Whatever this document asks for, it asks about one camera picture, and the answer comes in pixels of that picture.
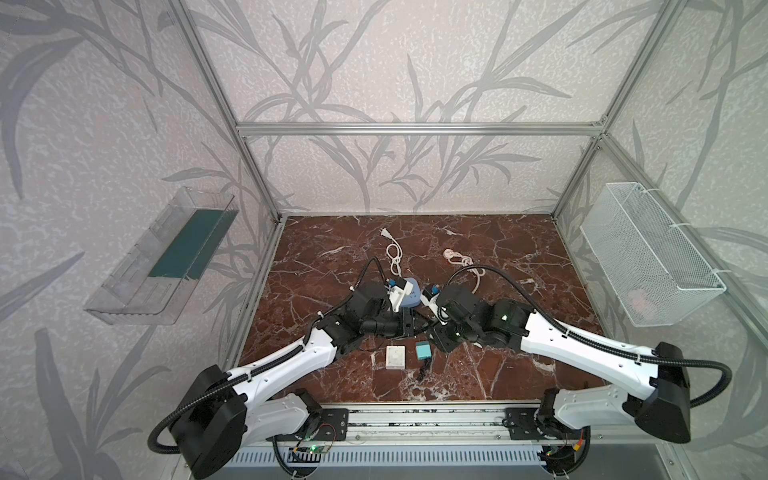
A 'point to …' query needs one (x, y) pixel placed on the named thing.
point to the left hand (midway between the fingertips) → (433, 322)
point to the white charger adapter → (395, 357)
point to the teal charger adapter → (423, 349)
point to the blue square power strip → (414, 298)
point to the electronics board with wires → (318, 442)
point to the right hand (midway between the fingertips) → (431, 322)
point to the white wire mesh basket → (652, 267)
